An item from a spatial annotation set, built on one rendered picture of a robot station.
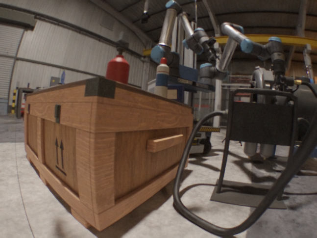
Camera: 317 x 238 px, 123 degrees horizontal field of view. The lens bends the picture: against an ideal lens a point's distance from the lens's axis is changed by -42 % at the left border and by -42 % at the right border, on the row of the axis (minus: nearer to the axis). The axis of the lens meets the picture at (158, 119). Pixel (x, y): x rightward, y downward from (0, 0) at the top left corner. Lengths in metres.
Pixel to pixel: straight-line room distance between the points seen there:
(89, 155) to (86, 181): 0.08
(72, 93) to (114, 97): 0.14
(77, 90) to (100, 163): 0.21
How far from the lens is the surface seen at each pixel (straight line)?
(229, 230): 0.56
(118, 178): 0.47
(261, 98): 1.30
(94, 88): 0.35
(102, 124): 0.35
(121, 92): 0.40
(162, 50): 1.38
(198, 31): 1.29
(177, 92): 0.87
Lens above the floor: 0.39
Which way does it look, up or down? 1 degrees down
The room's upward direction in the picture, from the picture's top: 5 degrees clockwise
